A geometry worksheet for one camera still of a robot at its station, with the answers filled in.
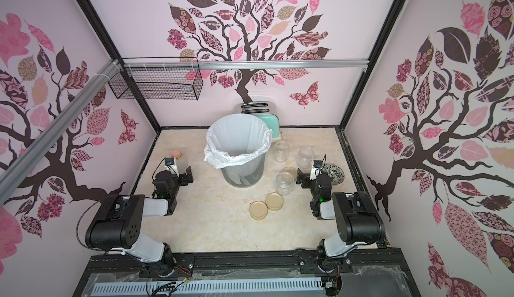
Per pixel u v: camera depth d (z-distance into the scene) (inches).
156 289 27.7
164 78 37.3
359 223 17.9
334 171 38.4
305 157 38.5
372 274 28.6
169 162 31.5
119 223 18.0
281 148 39.9
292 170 39.5
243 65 36.7
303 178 33.3
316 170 31.1
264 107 42.1
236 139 36.2
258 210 34.6
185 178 33.7
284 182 37.1
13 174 19.7
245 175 35.7
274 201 35.4
